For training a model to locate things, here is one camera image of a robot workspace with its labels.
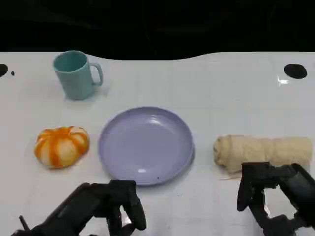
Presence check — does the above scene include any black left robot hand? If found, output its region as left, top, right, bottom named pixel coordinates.
left=11, top=179, right=148, bottom=236

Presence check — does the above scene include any lilac plate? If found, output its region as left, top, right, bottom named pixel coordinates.
left=98, top=106, right=195, bottom=187

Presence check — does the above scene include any beige towel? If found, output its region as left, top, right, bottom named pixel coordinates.
left=213, top=134, right=314, bottom=175

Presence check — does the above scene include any thin black left cable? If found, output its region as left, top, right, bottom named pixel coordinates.
left=19, top=215, right=32, bottom=232

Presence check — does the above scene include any pale green mug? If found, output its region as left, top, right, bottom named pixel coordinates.
left=53, top=50, right=104, bottom=101

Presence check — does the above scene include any orange and white bread roll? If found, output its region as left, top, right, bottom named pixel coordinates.
left=33, top=125, right=90, bottom=170

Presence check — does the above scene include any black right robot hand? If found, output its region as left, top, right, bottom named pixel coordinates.
left=237, top=161, right=315, bottom=236

